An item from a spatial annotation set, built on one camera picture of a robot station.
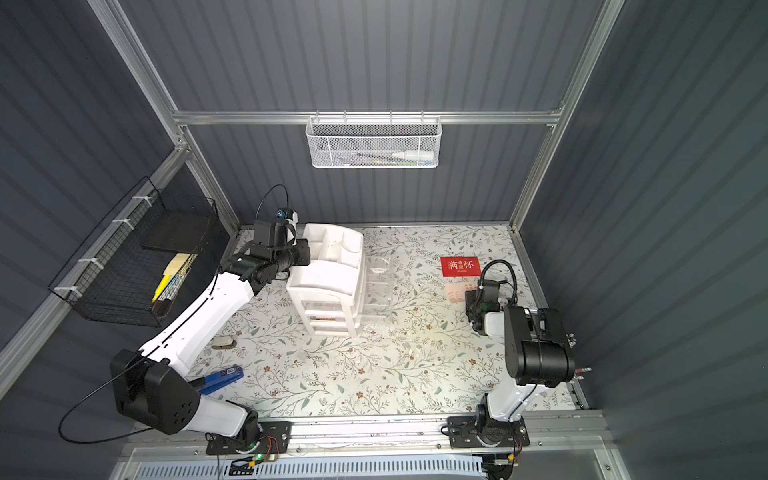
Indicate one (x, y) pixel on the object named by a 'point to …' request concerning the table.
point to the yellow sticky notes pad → (173, 267)
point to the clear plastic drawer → (377, 293)
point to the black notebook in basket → (178, 230)
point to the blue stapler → (220, 379)
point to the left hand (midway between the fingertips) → (310, 247)
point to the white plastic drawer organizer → (329, 290)
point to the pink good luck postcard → (455, 288)
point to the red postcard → (460, 266)
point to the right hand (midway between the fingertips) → (473, 293)
